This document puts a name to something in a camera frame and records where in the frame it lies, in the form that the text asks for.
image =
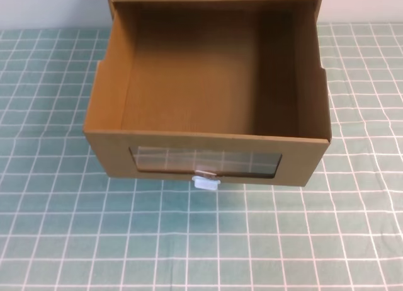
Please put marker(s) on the cyan checkered tablecloth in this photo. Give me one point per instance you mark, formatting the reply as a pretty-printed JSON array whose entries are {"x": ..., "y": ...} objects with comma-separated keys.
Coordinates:
[{"x": 65, "y": 225}]

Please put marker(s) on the white drawer handle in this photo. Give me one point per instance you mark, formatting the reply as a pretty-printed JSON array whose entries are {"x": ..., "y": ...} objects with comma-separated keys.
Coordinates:
[{"x": 205, "y": 180}]

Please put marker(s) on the cardboard drawer box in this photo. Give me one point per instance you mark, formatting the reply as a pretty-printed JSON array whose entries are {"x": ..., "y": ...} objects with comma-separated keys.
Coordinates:
[{"x": 232, "y": 87}]

